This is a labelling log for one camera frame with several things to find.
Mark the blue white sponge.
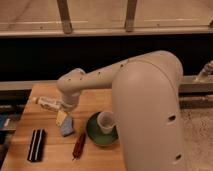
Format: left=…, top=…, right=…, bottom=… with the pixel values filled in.
left=60, top=116, right=74, bottom=137

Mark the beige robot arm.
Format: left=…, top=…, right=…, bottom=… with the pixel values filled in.
left=57, top=51, right=187, bottom=171

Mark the white tube bottle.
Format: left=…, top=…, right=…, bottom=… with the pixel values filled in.
left=31, top=96, right=61, bottom=111

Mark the green bowl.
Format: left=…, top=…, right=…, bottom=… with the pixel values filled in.
left=86, top=112, right=118, bottom=147

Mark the white plastic cup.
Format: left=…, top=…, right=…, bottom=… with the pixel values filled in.
left=97, top=111, right=115, bottom=134

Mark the black white striped block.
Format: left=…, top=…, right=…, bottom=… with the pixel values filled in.
left=27, top=129, right=46, bottom=162

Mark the blue object at left edge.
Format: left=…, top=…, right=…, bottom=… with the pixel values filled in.
left=0, top=115, right=10, bottom=130

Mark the red handled screwdriver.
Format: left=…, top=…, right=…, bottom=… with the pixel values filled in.
left=72, top=133, right=86, bottom=159

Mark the left wooden post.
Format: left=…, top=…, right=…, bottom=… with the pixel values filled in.
left=57, top=0, right=73, bottom=34

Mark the wooden post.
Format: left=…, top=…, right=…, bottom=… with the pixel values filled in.
left=124, top=0, right=137, bottom=32
left=57, top=0, right=73, bottom=34

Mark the right wooden post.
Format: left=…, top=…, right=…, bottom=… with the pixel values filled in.
left=124, top=0, right=137, bottom=32

